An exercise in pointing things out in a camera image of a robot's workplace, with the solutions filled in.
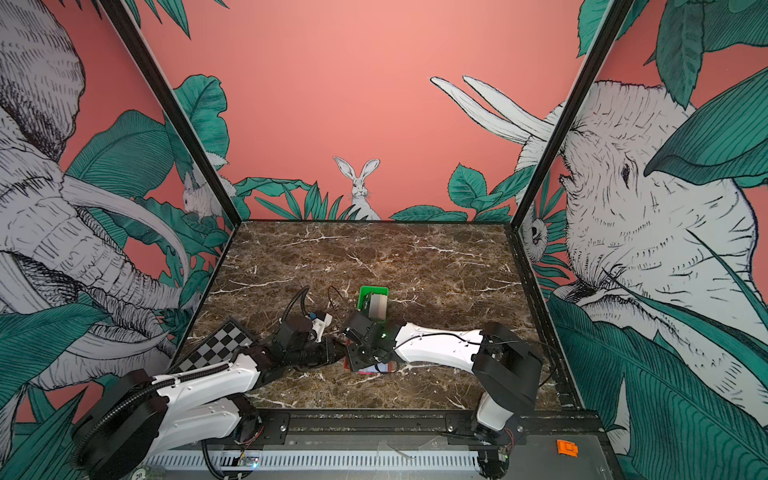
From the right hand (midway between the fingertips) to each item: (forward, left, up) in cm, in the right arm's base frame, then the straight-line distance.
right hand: (349, 359), depth 80 cm
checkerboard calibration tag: (+3, +39, -2) cm, 39 cm away
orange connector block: (-19, -54, -4) cm, 57 cm away
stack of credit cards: (+17, -7, -3) cm, 19 cm away
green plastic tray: (+21, -2, -4) cm, 22 cm away
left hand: (+3, 0, +1) cm, 3 cm away
